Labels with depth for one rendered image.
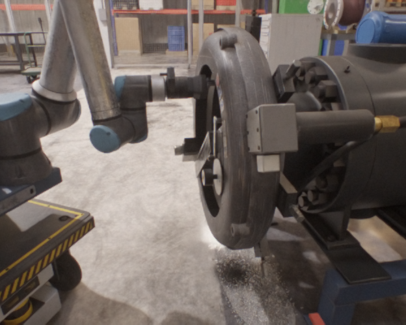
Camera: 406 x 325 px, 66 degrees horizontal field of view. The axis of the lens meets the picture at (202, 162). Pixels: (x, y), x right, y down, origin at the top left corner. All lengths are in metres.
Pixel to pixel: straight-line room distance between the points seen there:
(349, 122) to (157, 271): 1.02
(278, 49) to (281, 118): 4.21
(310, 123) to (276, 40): 4.17
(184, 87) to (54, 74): 0.44
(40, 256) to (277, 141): 0.81
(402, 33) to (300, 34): 3.47
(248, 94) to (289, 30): 4.15
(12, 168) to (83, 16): 0.54
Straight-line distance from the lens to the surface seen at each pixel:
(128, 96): 1.05
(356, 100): 1.04
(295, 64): 0.77
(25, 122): 1.16
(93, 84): 0.95
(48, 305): 1.29
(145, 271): 1.48
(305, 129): 0.73
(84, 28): 0.95
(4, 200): 1.15
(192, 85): 1.08
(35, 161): 1.19
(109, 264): 1.55
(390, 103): 1.10
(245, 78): 0.82
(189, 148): 1.24
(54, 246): 1.17
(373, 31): 1.53
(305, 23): 5.00
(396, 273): 1.25
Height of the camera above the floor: 0.98
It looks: 23 degrees down
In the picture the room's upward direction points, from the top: straight up
